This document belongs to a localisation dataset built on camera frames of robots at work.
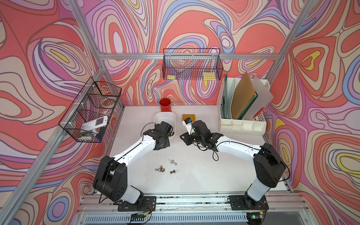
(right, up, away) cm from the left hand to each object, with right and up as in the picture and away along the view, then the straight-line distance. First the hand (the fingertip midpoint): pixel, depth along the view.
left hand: (165, 144), depth 87 cm
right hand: (+11, +3, -1) cm, 12 cm away
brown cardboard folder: (+56, +36, +14) cm, 68 cm away
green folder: (+39, +28, +4) cm, 48 cm away
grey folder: (+61, +30, -3) cm, 68 cm away
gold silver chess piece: (-2, -15, -3) cm, 15 cm away
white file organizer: (+51, +11, +12) cm, 53 cm away
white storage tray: (+1, +17, +20) cm, 26 cm away
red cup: (-2, +27, +21) cm, 34 cm away
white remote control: (-31, +14, -19) cm, 39 cm away
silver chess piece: (+5, -11, 0) cm, 12 cm away
